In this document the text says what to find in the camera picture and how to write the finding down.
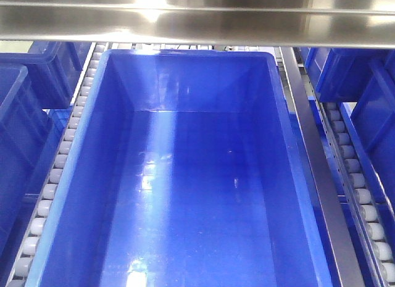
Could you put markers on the blue plastic bin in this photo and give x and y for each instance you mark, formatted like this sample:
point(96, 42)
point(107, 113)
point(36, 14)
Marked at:
point(52, 77)
point(18, 139)
point(339, 77)
point(200, 191)
point(379, 129)

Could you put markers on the steel rack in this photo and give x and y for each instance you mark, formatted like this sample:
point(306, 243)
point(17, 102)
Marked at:
point(197, 24)

